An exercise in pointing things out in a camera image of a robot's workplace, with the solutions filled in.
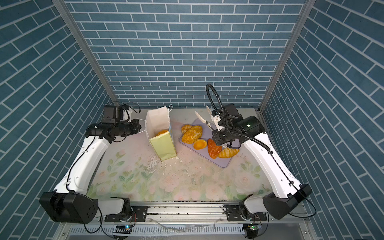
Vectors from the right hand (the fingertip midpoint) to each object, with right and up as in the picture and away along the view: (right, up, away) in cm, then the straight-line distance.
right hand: (214, 135), depth 70 cm
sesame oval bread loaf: (-12, -2, +26) cm, 29 cm away
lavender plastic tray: (-1, -2, +34) cm, 34 cm away
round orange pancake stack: (-33, -1, +32) cm, 46 cm away
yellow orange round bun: (-7, -8, +26) cm, 28 cm away
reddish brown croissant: (+2, -12, +24) cm, 27 cm away
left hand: (-37, +5, +8) cm, 38 cm away
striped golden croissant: (+10, -13, +21) cm, 27 cm away
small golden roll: (-17, +2, +32) cm, 37 cm away
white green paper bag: (-33, +8, +21) cm, 40 cm away
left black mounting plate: (-38, -40, +3) cm, 55 cm away
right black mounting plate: (+10, -40, +4) cm, 41 cm away
